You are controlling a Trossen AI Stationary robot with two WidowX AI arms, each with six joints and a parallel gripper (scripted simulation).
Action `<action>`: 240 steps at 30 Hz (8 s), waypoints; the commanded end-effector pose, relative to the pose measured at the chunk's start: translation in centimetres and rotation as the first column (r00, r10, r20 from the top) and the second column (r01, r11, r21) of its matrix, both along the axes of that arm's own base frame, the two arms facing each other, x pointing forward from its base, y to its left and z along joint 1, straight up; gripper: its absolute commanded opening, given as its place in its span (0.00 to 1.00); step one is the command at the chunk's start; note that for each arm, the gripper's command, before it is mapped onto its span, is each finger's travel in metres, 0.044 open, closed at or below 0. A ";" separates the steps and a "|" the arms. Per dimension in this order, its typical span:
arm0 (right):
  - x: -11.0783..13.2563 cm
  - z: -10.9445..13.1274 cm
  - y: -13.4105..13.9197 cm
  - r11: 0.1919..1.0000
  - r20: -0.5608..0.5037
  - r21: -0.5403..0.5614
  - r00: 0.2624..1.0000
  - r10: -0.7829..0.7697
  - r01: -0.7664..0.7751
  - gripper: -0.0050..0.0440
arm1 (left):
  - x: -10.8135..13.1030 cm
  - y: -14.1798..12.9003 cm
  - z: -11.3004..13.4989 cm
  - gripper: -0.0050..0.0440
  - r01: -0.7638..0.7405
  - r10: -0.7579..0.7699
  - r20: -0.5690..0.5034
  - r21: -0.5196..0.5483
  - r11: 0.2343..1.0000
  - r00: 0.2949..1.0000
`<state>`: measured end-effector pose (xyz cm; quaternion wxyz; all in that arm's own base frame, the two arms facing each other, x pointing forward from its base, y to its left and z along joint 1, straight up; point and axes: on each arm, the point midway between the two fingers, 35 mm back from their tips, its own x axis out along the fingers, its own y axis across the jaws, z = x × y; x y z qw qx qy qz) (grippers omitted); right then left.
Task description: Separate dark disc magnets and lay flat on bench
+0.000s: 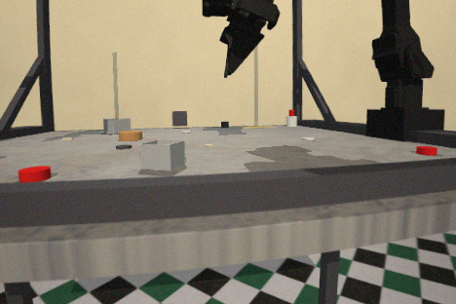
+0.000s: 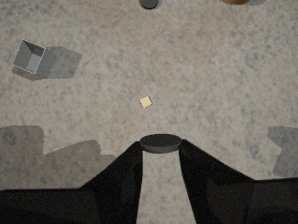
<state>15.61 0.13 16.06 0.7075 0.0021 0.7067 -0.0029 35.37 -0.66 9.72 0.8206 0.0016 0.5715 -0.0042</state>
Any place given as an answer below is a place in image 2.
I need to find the orange wooden disc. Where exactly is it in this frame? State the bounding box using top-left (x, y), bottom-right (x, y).
top-left (227, 0), bottom-right (250, 5)

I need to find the dark grey disc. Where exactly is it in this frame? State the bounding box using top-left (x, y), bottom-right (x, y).
top-left (140, 0), bottom-right (159, 9)
top-left (140, 134), bottom-right (181, 154)

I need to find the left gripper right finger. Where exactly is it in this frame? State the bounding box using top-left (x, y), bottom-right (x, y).
top-left (178, 139), bottom-right (298, 224)

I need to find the beige square pad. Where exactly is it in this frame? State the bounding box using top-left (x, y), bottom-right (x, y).
top-left (140, 96), bottom-right (152, 108)

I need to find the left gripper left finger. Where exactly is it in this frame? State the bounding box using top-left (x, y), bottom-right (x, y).
top-left (0, 141), bottom-right (143, 224)

